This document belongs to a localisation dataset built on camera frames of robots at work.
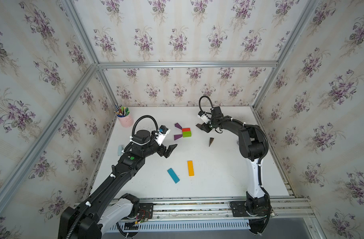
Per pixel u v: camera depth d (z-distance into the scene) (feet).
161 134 2.09
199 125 3.50
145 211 2.39
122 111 3.41
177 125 3.51
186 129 3.42
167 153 2.25
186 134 3.39
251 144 1.95
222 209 2.45
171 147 2.22
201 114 3.12
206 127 3.10
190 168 2.90
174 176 2.76
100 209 1.55
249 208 2.18
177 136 3.32
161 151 2.23
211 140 3.23
